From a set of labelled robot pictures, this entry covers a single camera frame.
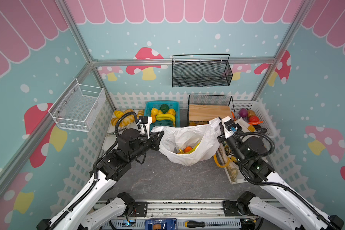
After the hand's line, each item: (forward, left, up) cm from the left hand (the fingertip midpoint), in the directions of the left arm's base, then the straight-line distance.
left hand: (164, 135), depth 66 cm
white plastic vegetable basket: (+47, -66, -24) cm, 84 cm away
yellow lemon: (+39, +12, -24) cm, 47 cm away
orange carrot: (+29, -62, -25) cm, 73 cm away
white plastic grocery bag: (+10, -14, -26) cm, 31 cm away
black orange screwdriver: (-31, -18, -29) cm, 47 cm away
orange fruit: (+8, -13, -27) cm, 31 cm away
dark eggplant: (+20, -62, -22) cm, 69 cm away
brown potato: (+41, -63, -27) cm, 80 cm away
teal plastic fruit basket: (+45, -3, -24) cm, 51 cm away
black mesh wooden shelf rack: (+34, -23, -17) cm, 44 cm away
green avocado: (+41, +5, -24) cm, 47 cm away
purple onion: (+41, -58, -27) cm, 76 cm away
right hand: (+5, -25, +7) cm, 26 cm away
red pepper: (+34, -63, -25) cm, 76 cm away
